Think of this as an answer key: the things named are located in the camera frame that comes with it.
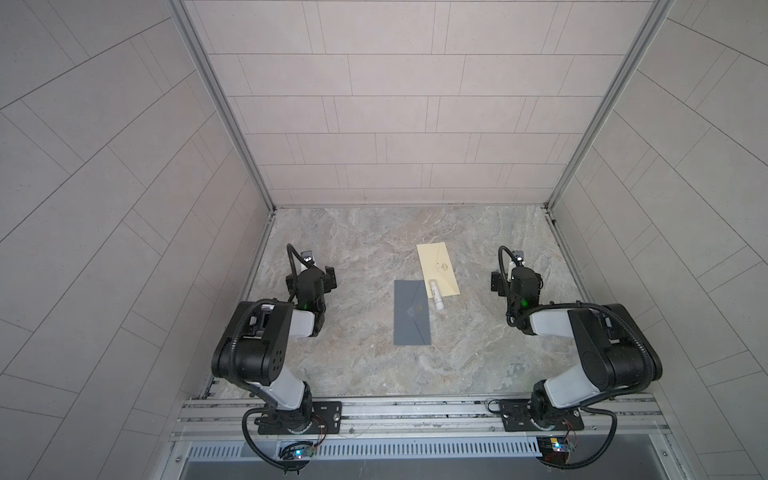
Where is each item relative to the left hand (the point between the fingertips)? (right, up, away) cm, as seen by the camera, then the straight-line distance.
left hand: (318, 262), depth 94 cm
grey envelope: (+29, -17, -7) cm, 35 cm away
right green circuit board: (+62, -40, -26) cm, 78 cm away
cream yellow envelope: (+38, -2, +5) cm, 39 cm away
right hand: (+61, -2, +1) cm, 61 cm away
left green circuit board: (+3, -39, -29) cm, 48 cm away
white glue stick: (+37, -10, -3) cm, 39 cm away
